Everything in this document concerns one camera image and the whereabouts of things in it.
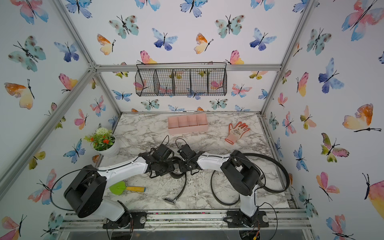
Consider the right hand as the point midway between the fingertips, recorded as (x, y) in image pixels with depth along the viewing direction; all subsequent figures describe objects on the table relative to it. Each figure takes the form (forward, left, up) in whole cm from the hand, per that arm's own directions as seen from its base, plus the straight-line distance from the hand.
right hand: (183, 165), depth 91 cm
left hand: (-3, +4, +2) cm, 5 cm away
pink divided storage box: (+36, +1, -5) cm, 37 cm away
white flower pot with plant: (+6, +45, +13) cm, 47 cm away
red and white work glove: (+27, -34, -1) cm, 43 cm away
